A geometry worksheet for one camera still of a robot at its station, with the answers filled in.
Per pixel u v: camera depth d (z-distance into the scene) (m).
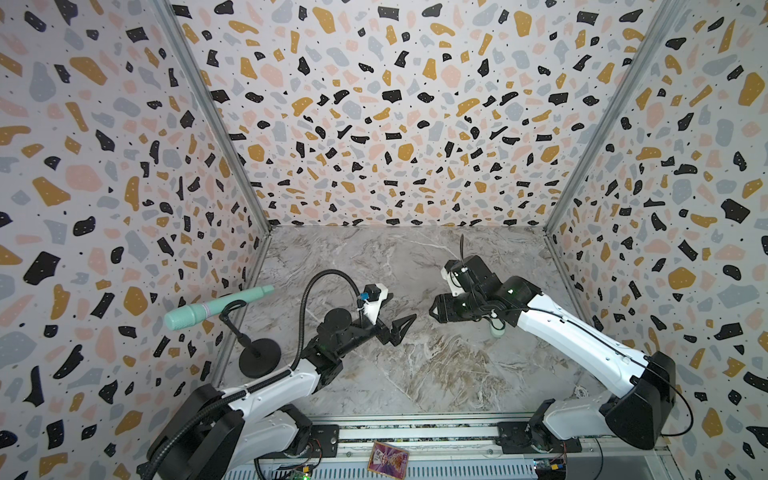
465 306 0.65
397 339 0.69
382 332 0.68
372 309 0.67
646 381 0.42
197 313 0.60
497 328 0.62
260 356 0.85
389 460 0.70
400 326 0.68
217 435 0.40
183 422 0.38
